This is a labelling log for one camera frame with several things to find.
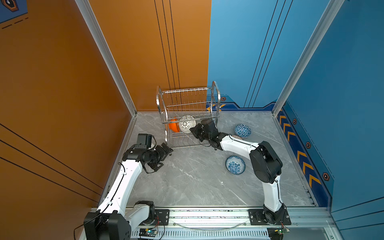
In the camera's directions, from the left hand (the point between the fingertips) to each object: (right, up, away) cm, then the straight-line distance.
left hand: (169, 153), depth 80 cm
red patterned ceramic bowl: (+42, +7, +20) cm, 47 cm away
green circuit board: (-9, -36, -9) cm, 38 cm away
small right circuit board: (+54, -34, -10) cm, 65 cm away
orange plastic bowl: (0, +14, +16) cm, 21 cm away
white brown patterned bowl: (+8, +17, +12) cm, 22 cm away
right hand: (+9, +13, +11) cm, 19 cm away
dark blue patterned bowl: (+48, +11, +27) cm, 56 cm away
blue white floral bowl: (+38, -9, +10) cm, 40 cm away
